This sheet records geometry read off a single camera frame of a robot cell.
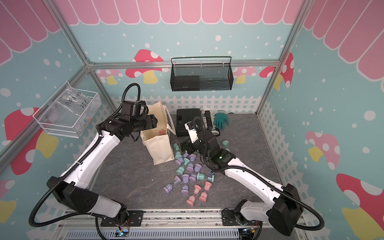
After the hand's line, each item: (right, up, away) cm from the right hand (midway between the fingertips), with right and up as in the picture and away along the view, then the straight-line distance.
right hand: (184, 136), depth 73 cm
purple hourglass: (+7, -19, +16) cm, 26 cm away
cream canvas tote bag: (-14, -1, +4) cm, 15 cm away
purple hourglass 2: (0, -24, +12) cm, 27 cm away
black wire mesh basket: (+10, +36, +19) cm, 42 cm away
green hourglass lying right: (+8, -24, +12) cm, 28 cm away
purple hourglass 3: (-9, -28, +8) cm, 31 cm away
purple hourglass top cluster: (+3, -14, +20) cm, 25 cm away
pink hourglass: (-18, +2, +33) cm, 38 cm away
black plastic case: (-3, +13, +38) cm, 40 cm away
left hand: (-17, +7, +4) cm, 19 cm away
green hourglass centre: (-3, -21, +15) cm, 26 cm away
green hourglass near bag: (-5, -13, +21) cm, 25 cm away
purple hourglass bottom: (0, -30, +7) cm, 31 cm away
